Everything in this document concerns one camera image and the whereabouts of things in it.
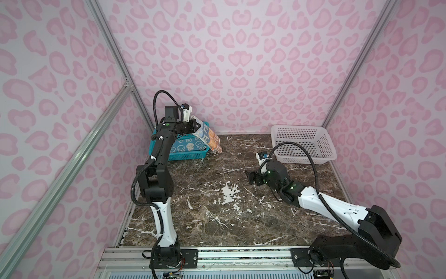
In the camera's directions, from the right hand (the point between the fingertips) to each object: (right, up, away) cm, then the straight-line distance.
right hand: (254, 166), depth 82 cm
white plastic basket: (+45, +15, +32) cm, 57 cm away
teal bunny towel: (-39, +12, +30) cm, 51 cm away
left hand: (-27, +23, +10) cm, 37 cm away
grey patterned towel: (-22, +13, +16) cm, 30 cm away
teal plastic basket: (-40, +4, +22) cm, 46 cm away
